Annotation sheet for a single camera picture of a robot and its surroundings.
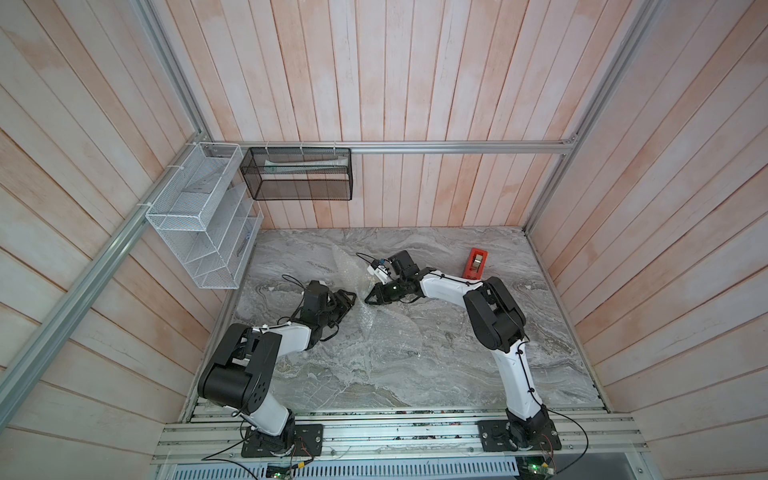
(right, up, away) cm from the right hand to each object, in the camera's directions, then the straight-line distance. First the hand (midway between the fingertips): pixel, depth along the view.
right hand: (365, 301), depth 97 cm
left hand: (-3, 0, -3) cm, 4 cm away
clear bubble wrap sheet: (+10, -12, -8) cm, 18 cm away
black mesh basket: (-24, +45, +8) cm, 51 cm away
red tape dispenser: (+38, +12, +5) cm, 40 cm away
